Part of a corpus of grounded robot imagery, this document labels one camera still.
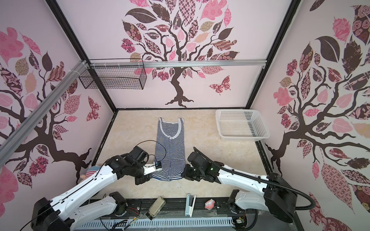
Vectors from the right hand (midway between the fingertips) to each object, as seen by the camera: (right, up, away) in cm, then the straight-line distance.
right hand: (179, 174), depth 76 cm
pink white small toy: (+16, -13, -5) cm, 21 cm away
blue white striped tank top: (-7, +8, +19) cm, 22 cm away
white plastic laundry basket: (+46, +26, +34) cm, 63 cm away
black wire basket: (-44, +61, +18) cm, 78 cm away
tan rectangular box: (-12, -15, -5) cm, 20 cm away
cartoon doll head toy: (-51, 0, +4) cm, 52 cm away
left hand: (-17, -2, 0) cm, 18 cm away
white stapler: (+6, -13, -2) cm, 14 cm away
